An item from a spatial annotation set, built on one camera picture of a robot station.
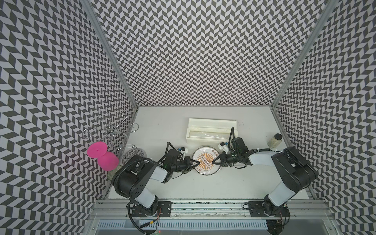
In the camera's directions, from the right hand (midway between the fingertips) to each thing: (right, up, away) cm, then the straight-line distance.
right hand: (214, 165), depth 85 cm
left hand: (-9, 0, 0) cm, 9 cm away
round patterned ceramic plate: (-5, +5, +2) cm, 8 cm away
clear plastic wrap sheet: (-5, +5, +2) cm, 7 cm away
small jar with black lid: (+38, +14, +4) cm, 41 cm away
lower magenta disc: (-50, +9, -21) cm, 55 cm away
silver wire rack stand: (-65, +19, +12) cm, 69 cm away
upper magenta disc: (-52, +15, -26) cm, 60 cm away
